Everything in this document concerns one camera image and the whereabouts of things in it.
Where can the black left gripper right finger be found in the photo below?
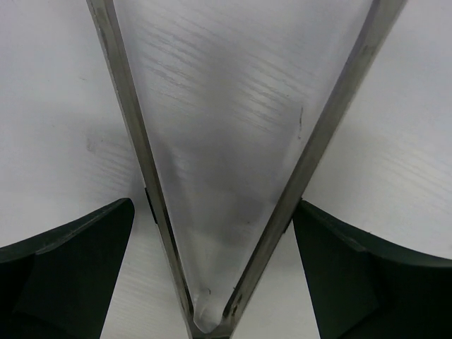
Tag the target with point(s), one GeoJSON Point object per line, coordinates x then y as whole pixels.
{"type": "Point", "coordinates": [363, 286]}

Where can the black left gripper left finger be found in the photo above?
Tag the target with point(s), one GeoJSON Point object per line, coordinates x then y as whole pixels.
{"type": "Point", "coordinates": [59, 284]}

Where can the silver metal tongs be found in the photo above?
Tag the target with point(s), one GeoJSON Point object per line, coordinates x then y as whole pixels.
{"type": "Point", "coordinates": [377, 24]}

